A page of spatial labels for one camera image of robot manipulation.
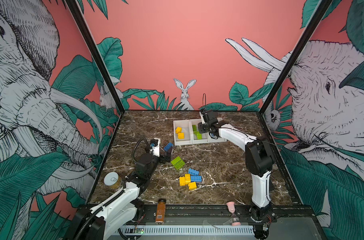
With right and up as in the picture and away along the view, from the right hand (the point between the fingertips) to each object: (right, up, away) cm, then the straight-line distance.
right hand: (199, 123), depth 97 cm
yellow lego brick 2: (-13, -9, +8) cm, 17 cm away
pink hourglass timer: (+15, -48, -24) cm, 56 cm away
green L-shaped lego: (-4, -3, +3) cm, 6 cm away
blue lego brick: (-21, -16, +2) cm, 26 cm away
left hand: (-21, -11, -16) cm, 29 cm away
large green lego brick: (-14, -25, -6) cm, 29 cm away
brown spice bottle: (-21, -43, -25) cm, 55 cm away
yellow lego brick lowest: (-6, -35, -14) cm, 39 cm away
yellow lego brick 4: (-8, -32, -12) cm, 35 cm away
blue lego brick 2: (-5, -29, -10) cm, 31 cm away
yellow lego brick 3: (-11, -33, -13) cm, 37 cm away
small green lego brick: (0, -9, +7) cm, 11 cm away
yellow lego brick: (-15, -5, +9) cm, 18 cm away
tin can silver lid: (-49, -31, -17) cm, 60 cm away
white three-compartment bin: (-9, -7, +9) cm, 14 cm away
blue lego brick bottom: (-4, -32, -12) cm, 34 cm away
